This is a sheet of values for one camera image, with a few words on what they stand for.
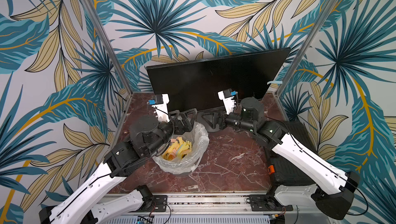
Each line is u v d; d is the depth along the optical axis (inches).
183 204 29.5
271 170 31.4
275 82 32.1
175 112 23.0
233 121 21.3
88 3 28.9
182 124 19.1
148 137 15.0
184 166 24.0
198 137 26.7
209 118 23.1
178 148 33.8
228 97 21.7
